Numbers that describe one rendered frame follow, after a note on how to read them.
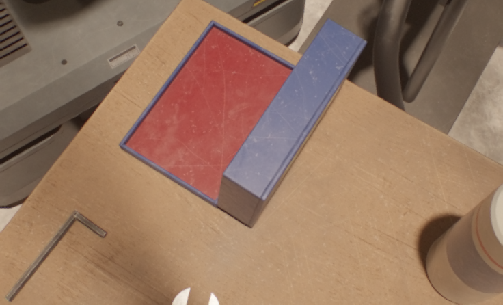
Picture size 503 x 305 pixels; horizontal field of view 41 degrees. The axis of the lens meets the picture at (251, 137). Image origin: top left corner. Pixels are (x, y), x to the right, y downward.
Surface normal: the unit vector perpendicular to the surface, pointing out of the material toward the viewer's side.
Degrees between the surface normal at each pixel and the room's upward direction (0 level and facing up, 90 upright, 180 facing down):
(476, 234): 90
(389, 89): 59
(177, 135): 0
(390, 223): 0
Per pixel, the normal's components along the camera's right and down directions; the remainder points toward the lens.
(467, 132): 0.00, -0.37
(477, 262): -0.83, 0.51
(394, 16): -0.01, 0.27
